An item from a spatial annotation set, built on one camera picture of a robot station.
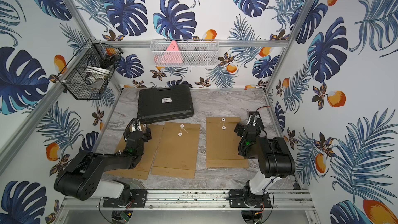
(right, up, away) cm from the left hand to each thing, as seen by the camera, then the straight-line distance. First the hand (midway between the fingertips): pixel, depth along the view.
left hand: (137, 126), depth 89 cm
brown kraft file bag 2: (+23, -14, +1) cm, 27 cm away
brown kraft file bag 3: (+5, -24, -4) cm, 24 cm away
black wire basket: (-21, +29, -10) cm, 37 cm away
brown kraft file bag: (+51, -11, +6) cm, 52 cm away
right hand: (+66, 0, +6) cm, 67 cm away
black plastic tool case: (+7, +13, +17) cm, 22 cm away
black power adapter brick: (+75, +2, +12) cm, 76 cm away
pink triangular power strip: (+20, +41, +1) cm, 46 cm away
